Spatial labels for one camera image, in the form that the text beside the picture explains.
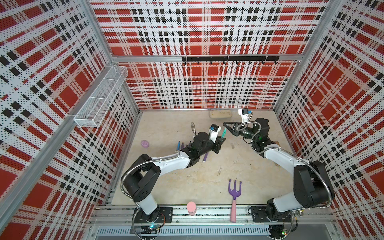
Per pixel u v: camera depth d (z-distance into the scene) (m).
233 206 0.75
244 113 0.73
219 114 1.14
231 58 0.89
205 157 0.95
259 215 0.73
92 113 0.93
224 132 0.80
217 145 0.73
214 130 0.72
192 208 0.68
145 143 0.99
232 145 1.01
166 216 0.73
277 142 0.99
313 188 0.44
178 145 1.01
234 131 0.74
